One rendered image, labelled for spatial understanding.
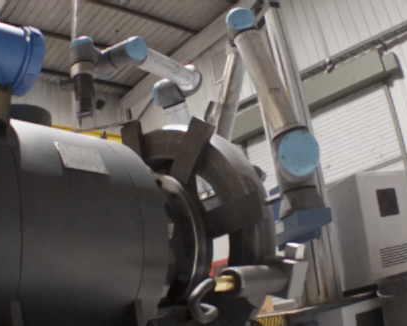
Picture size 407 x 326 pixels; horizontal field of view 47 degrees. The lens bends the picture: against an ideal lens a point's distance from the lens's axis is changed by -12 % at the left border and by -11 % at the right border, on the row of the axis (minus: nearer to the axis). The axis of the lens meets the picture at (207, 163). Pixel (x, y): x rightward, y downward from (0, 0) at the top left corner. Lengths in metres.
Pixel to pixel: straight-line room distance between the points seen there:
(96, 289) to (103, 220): 0.15
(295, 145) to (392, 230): 0.68
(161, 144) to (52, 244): 0.72
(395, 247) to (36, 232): 1.64
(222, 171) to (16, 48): 0.70
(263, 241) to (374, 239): 0.88
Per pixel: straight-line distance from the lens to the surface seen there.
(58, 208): 1.02
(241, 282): 1.16
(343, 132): 10.90
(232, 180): 1.42
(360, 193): 2.17
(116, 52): 1.87
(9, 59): 1.07
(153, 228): 1.18
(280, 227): 2.04
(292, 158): 1.81
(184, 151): 1.51
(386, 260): 2.19
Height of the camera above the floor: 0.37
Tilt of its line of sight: 17 degrees up
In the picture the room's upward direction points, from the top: 9 degrees counter-clockwise
